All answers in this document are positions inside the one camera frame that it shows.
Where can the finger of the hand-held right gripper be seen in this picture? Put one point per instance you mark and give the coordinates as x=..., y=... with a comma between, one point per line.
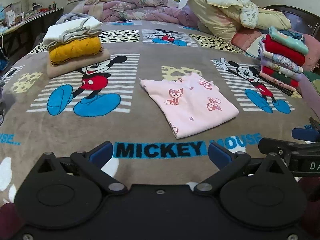
x=272, y=146
x=303, y=133

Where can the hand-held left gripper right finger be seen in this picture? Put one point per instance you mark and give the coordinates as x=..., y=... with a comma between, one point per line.
x=220, y=155

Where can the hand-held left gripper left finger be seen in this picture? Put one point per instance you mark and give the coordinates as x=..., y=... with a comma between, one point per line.
x=101, y=153

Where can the pink fox print garment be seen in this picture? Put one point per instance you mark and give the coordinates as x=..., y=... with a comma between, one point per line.
x=190, y=105

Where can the stack of folded clothes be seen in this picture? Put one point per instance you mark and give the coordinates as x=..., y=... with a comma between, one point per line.
x=282, y=52

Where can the cartoon printed blanket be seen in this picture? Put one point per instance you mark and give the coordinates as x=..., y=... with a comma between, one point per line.
x=140, y=130

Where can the green cloth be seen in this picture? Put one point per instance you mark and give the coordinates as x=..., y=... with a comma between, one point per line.
x=316, y=85

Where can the pink cushion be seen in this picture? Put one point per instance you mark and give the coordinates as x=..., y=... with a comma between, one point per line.
x=311, y=52

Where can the beige folded garment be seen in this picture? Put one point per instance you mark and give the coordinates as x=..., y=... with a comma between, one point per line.
x=65, y=70

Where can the yellow knit sweater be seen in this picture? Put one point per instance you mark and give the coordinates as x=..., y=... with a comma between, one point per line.
x=75, y=50

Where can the pink pillow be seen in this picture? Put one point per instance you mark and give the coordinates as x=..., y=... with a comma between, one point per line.
x=246, y=41

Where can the dark wooden headboard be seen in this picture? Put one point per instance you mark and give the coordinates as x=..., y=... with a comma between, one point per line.
x=300, y=17

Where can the grey folded garment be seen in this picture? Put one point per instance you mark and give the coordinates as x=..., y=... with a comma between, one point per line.
x=82, y=33

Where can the white folded garment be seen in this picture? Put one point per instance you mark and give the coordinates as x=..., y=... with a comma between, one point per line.
x=67, y=30

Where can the grey fleece blanket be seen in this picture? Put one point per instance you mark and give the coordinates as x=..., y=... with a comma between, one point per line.
x=72, y=17

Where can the cream yellow pillows and quilt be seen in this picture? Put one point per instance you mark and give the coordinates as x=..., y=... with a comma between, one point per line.
x=215, y=15

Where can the dark desk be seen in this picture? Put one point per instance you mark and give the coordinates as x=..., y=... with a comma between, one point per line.
x=30, y=30

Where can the beige fleece blanket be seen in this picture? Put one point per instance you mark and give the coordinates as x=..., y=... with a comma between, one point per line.
x=97, y=5

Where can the purple floral quilt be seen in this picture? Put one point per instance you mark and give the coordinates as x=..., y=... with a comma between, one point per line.
x=140, y=10

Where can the clutter of desk supplies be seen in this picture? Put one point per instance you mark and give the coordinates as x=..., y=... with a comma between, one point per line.
x=12, y=15

